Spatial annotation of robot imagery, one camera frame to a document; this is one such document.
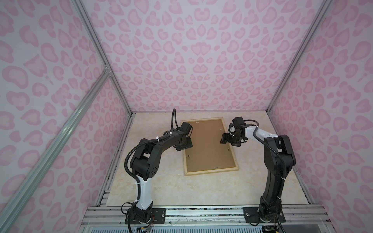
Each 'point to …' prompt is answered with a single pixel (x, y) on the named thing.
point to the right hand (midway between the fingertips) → (226, 141)
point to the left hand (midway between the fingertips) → (189, 143)
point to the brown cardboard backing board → (207, 153)
